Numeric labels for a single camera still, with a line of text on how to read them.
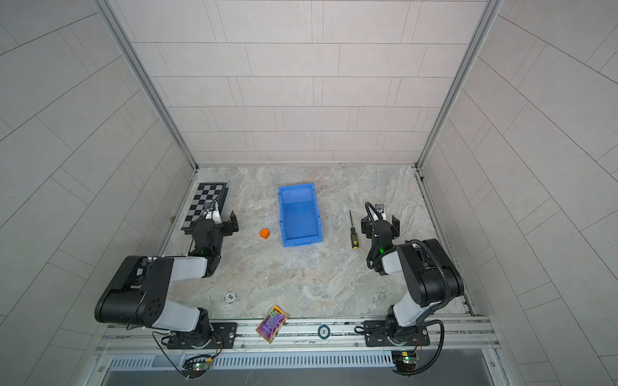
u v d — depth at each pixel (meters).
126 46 0.78
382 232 0.69
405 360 0.68
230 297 0.79
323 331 0.72
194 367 0.65
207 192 1.02
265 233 0.91
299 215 0.99
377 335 0.71
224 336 0.71
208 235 0.69
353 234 0.93
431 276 0.45
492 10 0.71
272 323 0.72
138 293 0.44
